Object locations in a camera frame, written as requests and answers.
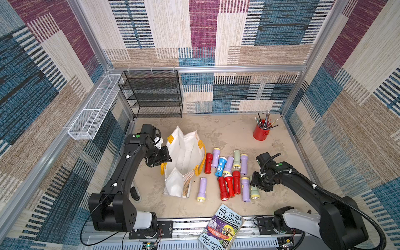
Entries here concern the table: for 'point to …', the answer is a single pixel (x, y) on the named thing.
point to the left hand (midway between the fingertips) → (169, 160)
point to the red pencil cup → (262, 129)
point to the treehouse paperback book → (222, 229)
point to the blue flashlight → (221, 166)
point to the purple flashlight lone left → (201, 195)
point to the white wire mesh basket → (88, 122)
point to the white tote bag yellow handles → (186, 155)
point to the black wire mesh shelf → (153, 93)
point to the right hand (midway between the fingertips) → (256, 187)
